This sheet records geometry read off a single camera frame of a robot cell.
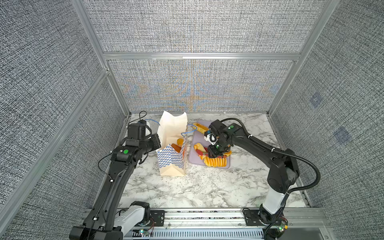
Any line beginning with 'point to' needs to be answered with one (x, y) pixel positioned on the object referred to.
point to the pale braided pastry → (199, 146)
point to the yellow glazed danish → (200, 128)
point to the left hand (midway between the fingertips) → (160, 139)
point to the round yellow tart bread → (228, 153)
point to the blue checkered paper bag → (170, 128)
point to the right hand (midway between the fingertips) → (212, 153)
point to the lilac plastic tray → (195, 137)
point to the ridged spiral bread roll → (215, 162)
